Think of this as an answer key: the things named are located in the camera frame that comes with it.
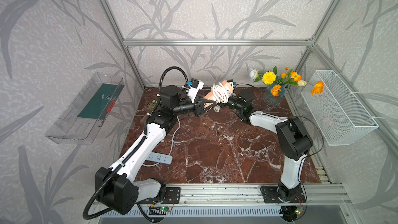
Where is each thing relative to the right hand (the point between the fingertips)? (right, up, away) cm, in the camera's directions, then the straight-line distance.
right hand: (211, 94), depth 84 cm
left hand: (+1, -5, -19) cm, 20 cm away
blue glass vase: (+42, -3, +24) cm, 49 cm away
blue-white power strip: (-28, -35, -2) cm, 45 cm away
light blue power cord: (-24, -29, +7) cm, 38 cm away
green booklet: (-51, -5, -16) cm, 53 cm away
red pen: (-46, -7, -15) cm, 49 cm away
